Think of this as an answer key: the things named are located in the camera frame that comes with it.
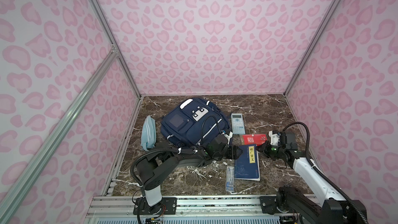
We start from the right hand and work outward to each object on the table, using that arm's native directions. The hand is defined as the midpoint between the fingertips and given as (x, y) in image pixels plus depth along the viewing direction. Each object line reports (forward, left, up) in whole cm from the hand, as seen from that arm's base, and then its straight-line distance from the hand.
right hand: (256, 146), depth 82 cm
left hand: (-3, +8, 0) cm, 8 cm away
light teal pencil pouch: (+10, +62, -5) cm, 63 cm away
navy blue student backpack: (+17, +36, -3) cm, 40 cm away
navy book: (-8, +5, -7) cm, 12 cm away
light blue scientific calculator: (+20, +6, -8) cm, 22 cm away
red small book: (+9, -5, -10) cm, 15 cm away
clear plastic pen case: (-13, +14, -9) cm, 21 cm away
